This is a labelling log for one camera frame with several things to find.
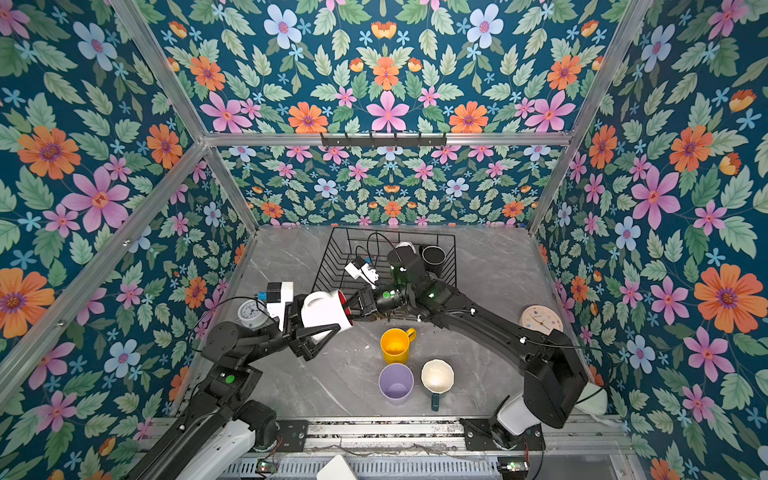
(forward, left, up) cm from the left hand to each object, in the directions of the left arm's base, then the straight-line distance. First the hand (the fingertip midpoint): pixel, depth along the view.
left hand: (335, 315), depth 58 cm
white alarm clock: (+18, +32, -30) cm, 48 cm away
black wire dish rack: (+46, +6, -32) cm, 57 cm away
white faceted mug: (+35, -16, -21) cm, 44 cm away
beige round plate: (+11, -57, -31) cm, 66 cm away
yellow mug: (+7, -11, -33) cm, 36 cm away
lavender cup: (-5, -11, -33) cm, 35 cm away
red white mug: (+1, +2, +2) cm, 3 cm away
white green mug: (-4, -22, -32) cm, 39 cm away
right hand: (+2, 0, -4) cm, 5 cm away
